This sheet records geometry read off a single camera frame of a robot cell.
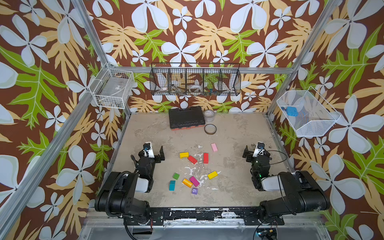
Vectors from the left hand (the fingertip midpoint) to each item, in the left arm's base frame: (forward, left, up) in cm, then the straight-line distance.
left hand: (152, 145), depth 89 cm
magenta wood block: (-18, -26, -11) cm, 33 cm away
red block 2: (-3, -33, -11) cm, 35 cm away
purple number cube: (-24, -25, -10) cm, 36 cm away
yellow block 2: (-14, -36, -11) cm, 40 cm away
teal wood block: (-21, -13, -10) cm, 26 cm away
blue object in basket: (+14, -83, +16) cm, 85 cm away
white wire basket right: (+10, -89, +18) cm, 91 cm away
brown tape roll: (+22, -38, -11) cm, 45 cm away
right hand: (0, -62, -1) cm, 62 cm away
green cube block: (-14, -14, -11) cm, 23 cm away
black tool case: (+28, -20, -7) cm, 35 cm away
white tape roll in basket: (+35, -26, +15) cm, 46 cm away
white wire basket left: (+26, +24, +23) cm, 42 cm away
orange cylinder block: (-19, -21, -10) cm, 30 cm away
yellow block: (-1, -19, -10) cm, 22 cm away
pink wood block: (+4, -39, -9) cm, 40 cm away
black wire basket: (+38, -26, +21) cm, 51 cm away
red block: (-4, -24, -11) cm, 27 cm away
